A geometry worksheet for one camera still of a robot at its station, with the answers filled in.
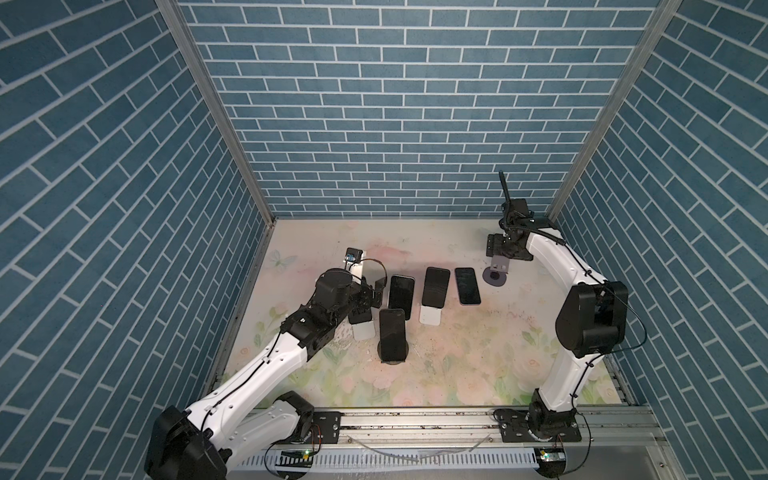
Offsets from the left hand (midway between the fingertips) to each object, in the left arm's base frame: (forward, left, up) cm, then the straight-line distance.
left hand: (371, 275), depth 78 cm
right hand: (+15, -41, -6) cm, 44 cm away
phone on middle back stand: (0, -8, -9) cm, 12 cm away
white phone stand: (-6, +3, -21) cm, 22 cm away
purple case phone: (+10, -32, -21) cm, 39 cm away
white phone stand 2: (-2, -18, -21) cm, 27 cm away
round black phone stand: (-16, -6, -20) cm, 26 cm away
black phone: (+3, -18, -7) cm, 20 cm away
